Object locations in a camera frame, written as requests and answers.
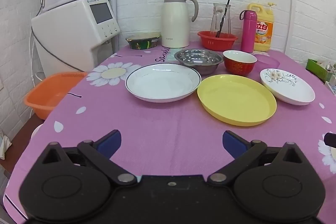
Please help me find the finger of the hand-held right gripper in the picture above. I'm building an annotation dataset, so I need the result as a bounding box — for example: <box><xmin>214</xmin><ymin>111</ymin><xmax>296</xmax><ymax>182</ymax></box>
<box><xmin>323</xmin><ymin>132</ymin><xmax>336</xmax><ymax>148</ymax></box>

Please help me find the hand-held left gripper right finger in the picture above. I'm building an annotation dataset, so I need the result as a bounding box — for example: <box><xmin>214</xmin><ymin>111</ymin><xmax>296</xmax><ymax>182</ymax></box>
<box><xmin>207</xmin><ymin>130</ymin><xmax>303</xmax><ymax>186</ymax></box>

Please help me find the cream thermal carafe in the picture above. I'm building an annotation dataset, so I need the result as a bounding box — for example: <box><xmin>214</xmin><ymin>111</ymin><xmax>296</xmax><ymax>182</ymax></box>
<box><xmin>161</xmin><ymin>0</ymin><xmax>199</xmax><ymax>48</ymax></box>

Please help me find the thin white cable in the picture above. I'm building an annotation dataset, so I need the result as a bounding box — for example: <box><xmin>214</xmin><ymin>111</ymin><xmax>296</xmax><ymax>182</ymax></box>
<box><xmin>29</xmin><ymin>30</ymin><xmax>46</xmax><ymax>82</ymax></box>

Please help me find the white floral plate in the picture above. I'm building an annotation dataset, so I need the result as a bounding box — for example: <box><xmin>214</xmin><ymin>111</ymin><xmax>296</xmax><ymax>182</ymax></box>
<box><xmin>260</xmin><ymin>68</ymin><xmax>315</xmax><ymax>105</ymax></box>

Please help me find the stainless steel bowl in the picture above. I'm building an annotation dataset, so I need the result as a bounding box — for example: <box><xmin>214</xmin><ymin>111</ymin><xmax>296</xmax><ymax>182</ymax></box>
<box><xmin>174</xmin><ymin>49</ymin><xmax>224</xmax><ymax>75</ymax></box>

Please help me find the yellow dish soap bottle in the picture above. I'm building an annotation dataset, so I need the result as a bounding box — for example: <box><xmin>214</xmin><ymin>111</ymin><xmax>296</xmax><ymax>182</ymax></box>
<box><xmin>248</xmin><ymin>2</ymin><xmax>277</xmax><ymax>52</ymax></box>

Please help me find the red bowl with white inside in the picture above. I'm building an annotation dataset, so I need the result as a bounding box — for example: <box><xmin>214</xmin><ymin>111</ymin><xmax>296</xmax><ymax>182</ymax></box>
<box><xmin>223</xmin><ymin>50</ymin><xmax>258</xmax><ymax>75</ymax></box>

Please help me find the pink thermos bottle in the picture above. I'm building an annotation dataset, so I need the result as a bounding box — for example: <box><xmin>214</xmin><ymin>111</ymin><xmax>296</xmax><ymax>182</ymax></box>
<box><xmin>240</xmin><ymin>10</ymin><xmax>258</xmax><ymax>53</ymax></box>

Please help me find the crumpled white paper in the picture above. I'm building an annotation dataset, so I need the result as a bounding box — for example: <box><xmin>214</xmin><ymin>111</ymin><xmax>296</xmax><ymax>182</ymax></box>
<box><xmin>0</xmin><ymin>130</ymin><xmax>12</xmax><ymax>160</ymax></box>

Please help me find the white wall conduit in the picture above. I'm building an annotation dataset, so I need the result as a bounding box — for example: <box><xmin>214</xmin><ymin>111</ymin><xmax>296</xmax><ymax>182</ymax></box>
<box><xmin>288</xmin><ymin>0</ymin><xmax>294</xmax><ymax>56</ymax></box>

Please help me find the white plate with dark rim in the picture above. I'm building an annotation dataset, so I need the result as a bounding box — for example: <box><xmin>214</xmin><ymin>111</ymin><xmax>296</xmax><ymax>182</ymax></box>
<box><xmin>125</xmin><ymin>63</ymin><xmax>202</xmax><ymax>103</ymax></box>

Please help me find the orange plastic basin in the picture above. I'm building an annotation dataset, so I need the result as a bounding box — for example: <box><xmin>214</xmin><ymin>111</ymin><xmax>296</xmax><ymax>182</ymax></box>
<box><xmin>24</xmin><ymin>72</ymin><xmax>88</xmax><ymax>120</ymax></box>

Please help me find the white water dispenser with screen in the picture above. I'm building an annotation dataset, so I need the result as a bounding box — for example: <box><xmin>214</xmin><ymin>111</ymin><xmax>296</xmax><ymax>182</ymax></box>
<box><xmin>31</xmin><ymin>0</ymin><xmax>122</xmax><ymax>77</ymax></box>

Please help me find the yellow plastic plate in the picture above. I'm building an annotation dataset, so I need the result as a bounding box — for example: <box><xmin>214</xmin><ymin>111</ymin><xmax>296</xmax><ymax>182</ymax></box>
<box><xmin>197</xmin><ymin>73</ymin><xmax>278</xmax><ymax>127</ymax></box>

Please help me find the pink floral tablecloth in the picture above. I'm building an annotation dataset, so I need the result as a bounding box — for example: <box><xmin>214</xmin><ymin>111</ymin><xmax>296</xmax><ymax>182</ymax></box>
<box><xmin>0</xmin><ymin>42</ymin><xmax>336</xmax><ymax>224</ymax></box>

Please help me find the green box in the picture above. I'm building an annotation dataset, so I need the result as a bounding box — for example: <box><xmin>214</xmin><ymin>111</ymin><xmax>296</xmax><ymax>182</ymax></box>
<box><xmin>306</xmin><ymin>59</ymin><xmax>336</xmax><ymax>83</ymax></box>

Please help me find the purple translucent plastic bowl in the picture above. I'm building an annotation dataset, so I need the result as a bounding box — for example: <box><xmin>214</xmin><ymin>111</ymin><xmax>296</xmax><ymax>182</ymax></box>
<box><xmin>253</xmin><ymin>53</ymin><xmax>280</xmax><ymax>69</ymax></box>

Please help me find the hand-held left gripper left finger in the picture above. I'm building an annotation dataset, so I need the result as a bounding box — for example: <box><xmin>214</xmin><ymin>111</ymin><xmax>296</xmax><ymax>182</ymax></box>
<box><xmin>39</xmin><ymin>130</ymin><xmax>138</xmax><ymax>186</ymax></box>

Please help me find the red plastic colander basket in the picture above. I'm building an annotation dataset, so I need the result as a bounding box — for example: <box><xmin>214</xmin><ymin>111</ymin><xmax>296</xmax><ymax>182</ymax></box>
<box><xmin>197</xmin><ymin>30</ymin><xmax>238</xmax><ymax>51</ymax></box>

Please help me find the black stirring stick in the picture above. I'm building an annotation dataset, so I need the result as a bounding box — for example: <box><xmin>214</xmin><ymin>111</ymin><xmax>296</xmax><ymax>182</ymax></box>
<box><xmin>216</xmin><ymin>0</ymin><xmax>231</xmax><ymax>38</ymax></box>

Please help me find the clear glass pitcher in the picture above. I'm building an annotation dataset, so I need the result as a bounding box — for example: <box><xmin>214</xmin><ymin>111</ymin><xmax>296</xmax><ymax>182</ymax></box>
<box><xmin>211</xmin><ymin>3</ymin><xmax>231</xmax><ymax>38</ymax></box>

